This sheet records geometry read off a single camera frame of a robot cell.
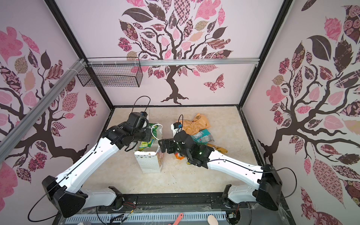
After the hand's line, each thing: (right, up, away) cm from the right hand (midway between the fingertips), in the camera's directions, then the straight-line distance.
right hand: (165, 139), depth 72 cm
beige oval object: (+24, -40, -4) cm, 46 cm away
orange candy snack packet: (+6, -13, +17) cm, 22 cm away
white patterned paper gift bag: (-8, -11, -1) cm, 13 cm away
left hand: (-10, +2, +4) cm, 11 cm away
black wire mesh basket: (-53, +49, +50) cm, 88 cm away
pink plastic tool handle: (+7, -40, -2) cm, 41 cm away
